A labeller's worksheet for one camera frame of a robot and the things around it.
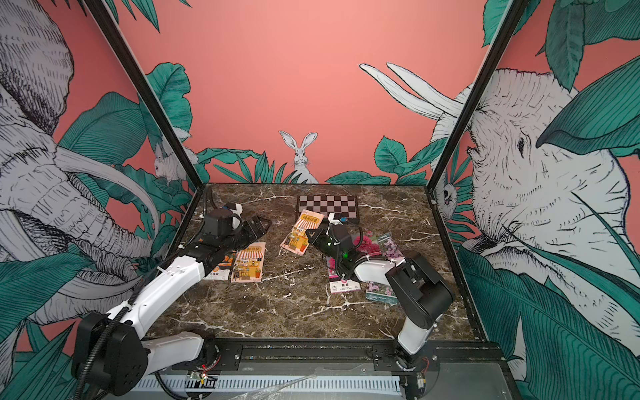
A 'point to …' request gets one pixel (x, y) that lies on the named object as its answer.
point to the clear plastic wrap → (282, 390)
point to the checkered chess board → (342, 205)
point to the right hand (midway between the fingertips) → (302, 228)
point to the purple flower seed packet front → (380, 292)
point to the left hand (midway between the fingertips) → (266, 222)
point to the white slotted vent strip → (213, 383)
